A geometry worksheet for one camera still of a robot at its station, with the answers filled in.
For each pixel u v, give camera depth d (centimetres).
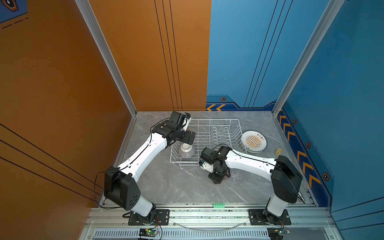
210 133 103
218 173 70
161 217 74
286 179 43
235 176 87
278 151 96
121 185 41
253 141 99
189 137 72
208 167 76
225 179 75
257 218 72
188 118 74
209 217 76
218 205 77
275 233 70
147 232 71
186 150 91
